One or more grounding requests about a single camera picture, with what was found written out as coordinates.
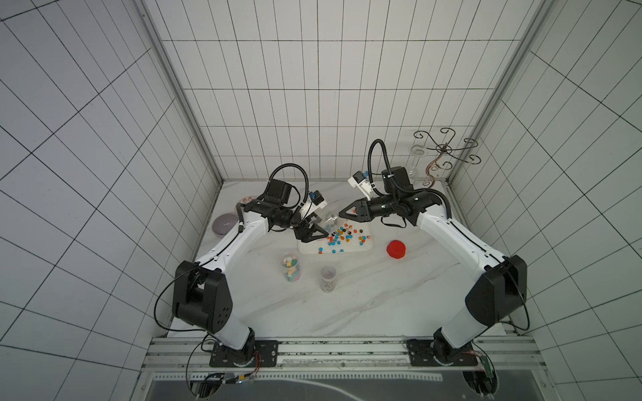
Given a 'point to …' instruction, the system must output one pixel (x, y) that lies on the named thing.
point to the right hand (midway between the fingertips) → (343, 208)
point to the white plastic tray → (354, 238)
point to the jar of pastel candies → (290, 263)
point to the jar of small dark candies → (328, 279)
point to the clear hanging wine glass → (416, 151)
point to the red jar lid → (396, 249)
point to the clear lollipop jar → (331, 222)
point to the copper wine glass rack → (445, 150)
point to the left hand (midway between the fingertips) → (318, 229)
